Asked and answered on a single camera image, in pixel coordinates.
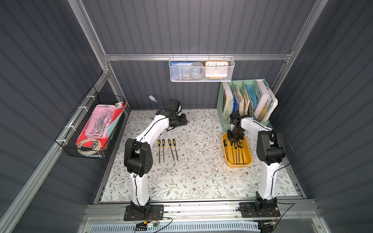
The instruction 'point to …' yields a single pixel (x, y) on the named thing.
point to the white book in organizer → (267, 103)
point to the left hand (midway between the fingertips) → (183, 120)
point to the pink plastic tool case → (102, 115)
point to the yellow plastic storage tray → (237, 154)
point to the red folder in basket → (101, 141)
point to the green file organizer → (249, 97)
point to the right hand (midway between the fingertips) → (234, 140)
